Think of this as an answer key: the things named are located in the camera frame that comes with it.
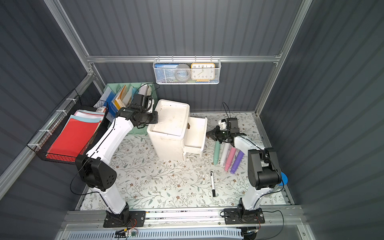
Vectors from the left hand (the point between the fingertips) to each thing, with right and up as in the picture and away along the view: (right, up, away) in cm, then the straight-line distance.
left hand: (154, 116), depth 84 cm
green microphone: (+38, -20, +13) cm, 45 cm away
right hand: (+32, -9, +7) cm, 34 cm away
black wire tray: (-40, +4, -7) cm, 41 cm away
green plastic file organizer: (-26, +13, +11) cm, 31 cm away
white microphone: (+43, -19, +14) cm, 49 cm away
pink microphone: (+46, -24, +11) cm, 53 cm away
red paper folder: (-35, -12, -15) cm, 40 cm away
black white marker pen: (+33, -42, -2) cm, 53 cm away
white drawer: (+23, -13, +9) cm, 28 cm away
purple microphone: (+49, -28, +7) cm, 57 cm away
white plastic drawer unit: (+10, -9, -6) cm, 14 cm away
